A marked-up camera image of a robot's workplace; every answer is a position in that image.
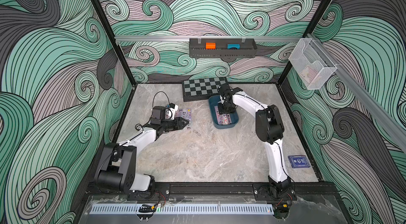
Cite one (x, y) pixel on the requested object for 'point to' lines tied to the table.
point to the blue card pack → (297, 161)
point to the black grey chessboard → (201, 90)
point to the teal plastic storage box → (213, 101)
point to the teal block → (229, 46)
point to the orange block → (210, 45)
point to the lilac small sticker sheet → (185, 113)
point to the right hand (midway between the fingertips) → (225, 111)
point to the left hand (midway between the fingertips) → (186, 121)
